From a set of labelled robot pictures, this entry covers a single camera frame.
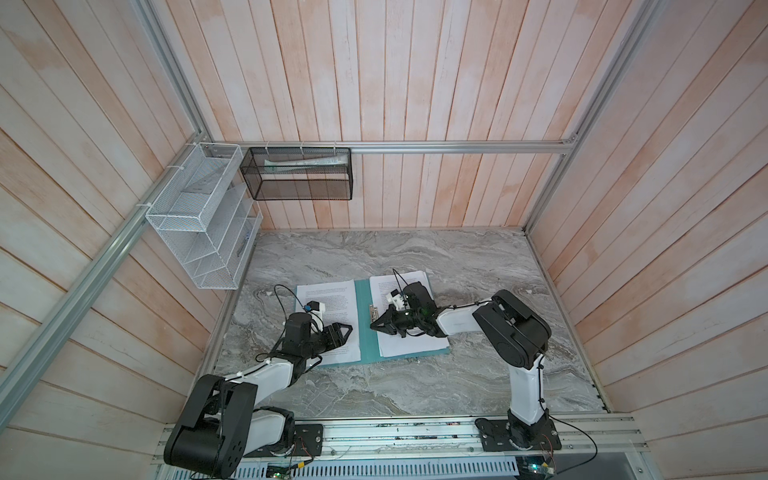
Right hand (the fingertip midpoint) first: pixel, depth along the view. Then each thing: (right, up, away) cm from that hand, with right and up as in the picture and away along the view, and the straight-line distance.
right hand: (370, 326), depth 91 cm
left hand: (-7, -2, -3) cm, 8 cm away
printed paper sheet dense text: (-11, +6, +9) cm, 15 cm away
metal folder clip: (+1, +3, +6) cm, 6 cm away
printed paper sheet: (+6, -5, -2) cm, 8 cm away
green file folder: (-1, -5, 0) cm, 5 cm away
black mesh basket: (-25, +51, +10) cm, 57 cm away
